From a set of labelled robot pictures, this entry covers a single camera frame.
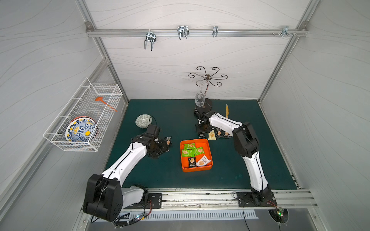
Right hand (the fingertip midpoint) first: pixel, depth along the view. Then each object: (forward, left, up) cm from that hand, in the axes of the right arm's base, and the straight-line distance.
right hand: (200, 130), depth 101 cm
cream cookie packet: (-4, -8, -1) cm, 9 cm away
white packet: (-23, -2, 0) cm, 23 cm away
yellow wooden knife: (+21, -22, -2) cm, 30 cm away
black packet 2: (-24, +5, 0) cm, 24 cm away
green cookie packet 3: (-18, +8, +1) cm, 20 cm away
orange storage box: (-19, +3, 0) cm, 20 cm away
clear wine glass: (+12, +1, +20) cm, 23 cm away
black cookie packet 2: (-10, +21, 0) cm, 23 cm away
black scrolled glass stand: (+23, -5, 0) cm, 24 cm away
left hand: (-20, +20, +8) cm, 30 cm away
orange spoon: (-2, +57, +31) cm, 65 cm away
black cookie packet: (-3, -13, 0) cm, 13 cm away
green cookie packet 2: (-16, +1, 0) cm, 16 cm away
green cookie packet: (-13, +7, +1) cm, 15 cm away
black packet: (-4, -1, 0) cm, 5 cm away
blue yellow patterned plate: (-24, +54, +34) cm, 68 cm away
